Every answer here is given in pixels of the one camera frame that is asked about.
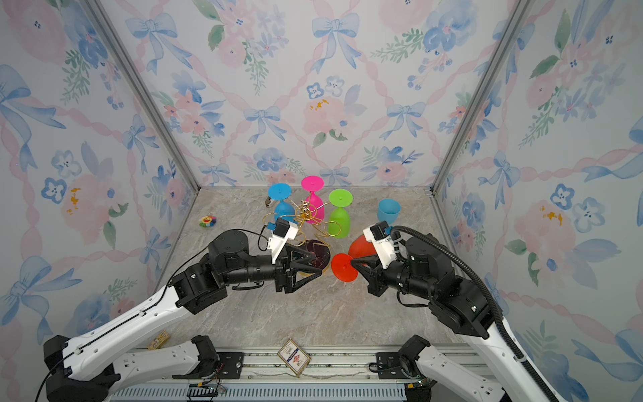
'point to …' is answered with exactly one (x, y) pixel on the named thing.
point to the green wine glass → (339, 223)
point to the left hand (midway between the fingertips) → (316, 264)
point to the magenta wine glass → (314, 183)
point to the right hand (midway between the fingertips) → (355, 260)
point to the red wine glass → (342, 265)
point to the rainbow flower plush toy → (208, 221)
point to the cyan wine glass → (284, 209)
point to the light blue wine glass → (388, 210)
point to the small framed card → (295, 357)
